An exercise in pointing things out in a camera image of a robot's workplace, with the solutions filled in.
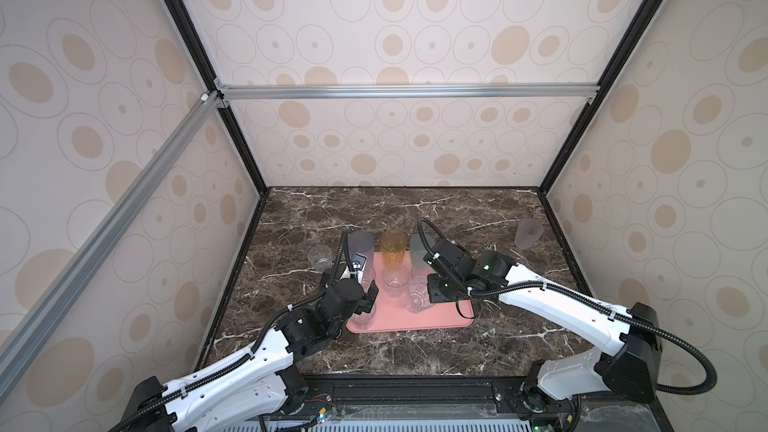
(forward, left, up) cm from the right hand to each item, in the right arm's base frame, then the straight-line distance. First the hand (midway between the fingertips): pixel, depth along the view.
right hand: (431, 291), depth 77 cm
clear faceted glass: (+9, +17, -9) cm, 22 cm away
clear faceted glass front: (+10, +9, -11) cm, 18 cm away
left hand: (+3, +17, +4) cm, 18 cm away
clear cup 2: (-2, +19, -13) cm, 23 cm away
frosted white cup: (+25, -35, -9) cm, 45 cm away
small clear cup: (+19, +34, -13) cm, 41 cm away
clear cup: (+1, +3, -5) cm, 6 cm away
